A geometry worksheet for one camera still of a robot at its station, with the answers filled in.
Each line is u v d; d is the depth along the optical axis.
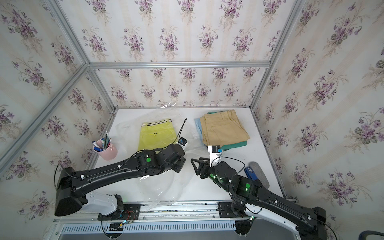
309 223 0.44
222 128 0.93
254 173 0.83
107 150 0.84
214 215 0.73
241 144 0.88
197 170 0.61
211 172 0.60
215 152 0.60
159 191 0.71
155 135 1.00
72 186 0.40
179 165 0.64
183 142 0.64
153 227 0.77
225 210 0.73
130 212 0.72
